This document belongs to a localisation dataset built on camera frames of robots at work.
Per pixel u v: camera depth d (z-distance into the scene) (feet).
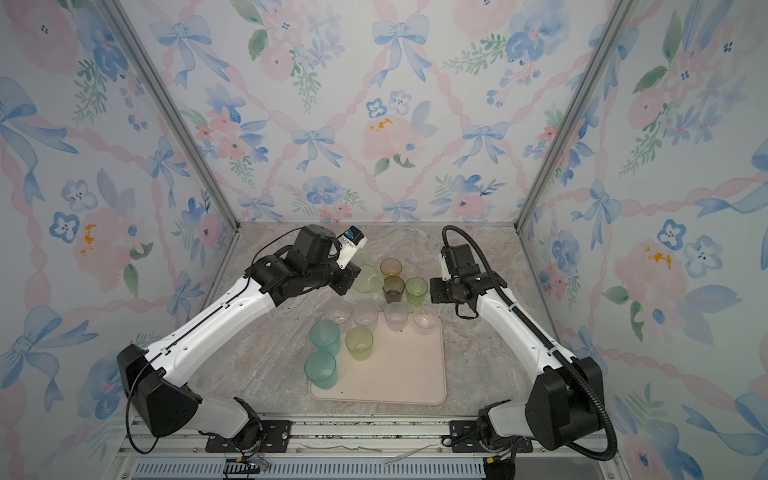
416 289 3.30
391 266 3.20
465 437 2.35
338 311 3.04
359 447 2.40
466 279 1.92
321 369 2.75
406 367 2.80
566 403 1.33
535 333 1.53
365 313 2.98
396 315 3.04
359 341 2.87
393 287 3.21
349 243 2.10
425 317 3.04
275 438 2.41
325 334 2.80
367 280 2.62
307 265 1.82
